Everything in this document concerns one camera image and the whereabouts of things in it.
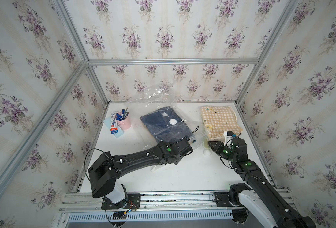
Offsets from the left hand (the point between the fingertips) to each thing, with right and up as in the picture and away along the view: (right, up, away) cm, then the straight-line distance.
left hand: (176, 152), depth 80 cm
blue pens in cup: (-36, +22, +18) cm, 46 cm away
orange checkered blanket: (+31, +18, +20) cm, 42 cm away
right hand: (+21, +6, +1) cm, 22 cm away
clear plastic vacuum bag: (-17, +36, +39) cm, 56 cm away
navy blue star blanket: (-7, +15, +17) cm, 24 cm away
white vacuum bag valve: (-1, +17, +18) cm, 25 cm away
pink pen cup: (-35, +15, +18) cm, 42 cm away
